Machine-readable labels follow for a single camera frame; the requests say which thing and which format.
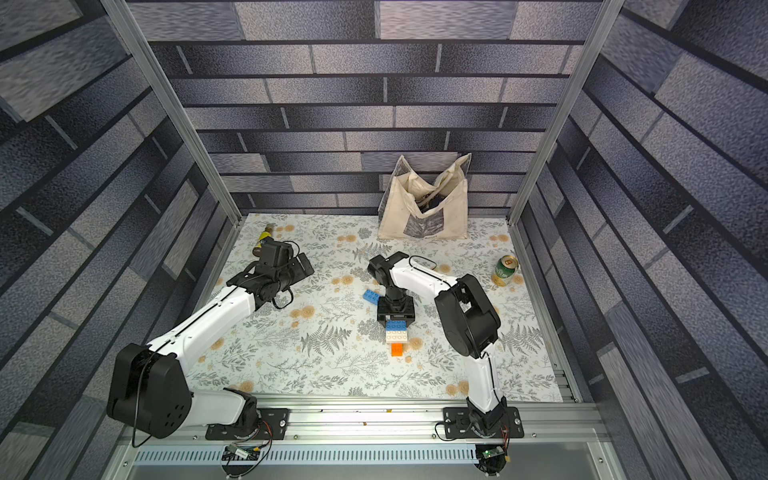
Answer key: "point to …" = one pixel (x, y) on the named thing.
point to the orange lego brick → (397, 349)
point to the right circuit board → (497, 451)
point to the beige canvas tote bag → (439, 211)
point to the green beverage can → (506, 266)
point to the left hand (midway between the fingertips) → (301, 264)
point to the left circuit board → (238, 452)
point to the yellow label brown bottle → (266, 235)
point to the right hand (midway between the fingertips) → (393, 325)
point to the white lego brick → (396, 336)
